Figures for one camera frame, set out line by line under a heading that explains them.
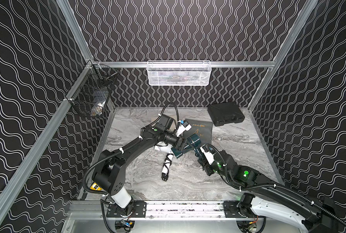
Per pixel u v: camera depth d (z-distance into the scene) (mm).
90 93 918
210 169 673
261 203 606
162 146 713
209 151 641
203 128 1073
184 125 718
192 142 734
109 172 446
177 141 697
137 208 754
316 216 412
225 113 1113
